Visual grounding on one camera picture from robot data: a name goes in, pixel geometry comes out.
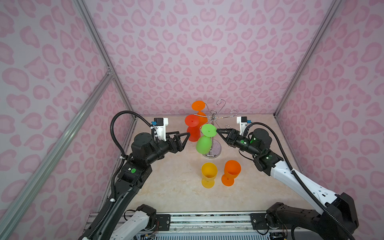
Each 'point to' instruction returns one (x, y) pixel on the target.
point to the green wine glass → (204, 143)
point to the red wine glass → (192, 122)
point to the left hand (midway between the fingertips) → (184, 131)
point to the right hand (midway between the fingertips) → (218, 132)
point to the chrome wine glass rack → (215, 150)
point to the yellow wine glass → (209, 171)
